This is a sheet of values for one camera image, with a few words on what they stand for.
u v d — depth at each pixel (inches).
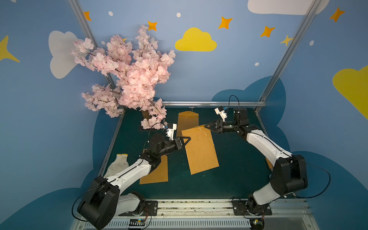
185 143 29.2
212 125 30.9
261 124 46.7
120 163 35.5
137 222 28.7
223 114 30.1
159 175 33.9
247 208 29.0
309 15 28.4
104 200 16.0
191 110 46.6
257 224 28.8
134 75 24.6
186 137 29.5
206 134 30.1
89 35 30.7
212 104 62.5
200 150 29.6
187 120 44.9
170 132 28.3
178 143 27.2
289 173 17.7
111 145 40.3
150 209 29.1
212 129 29.5
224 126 28.9
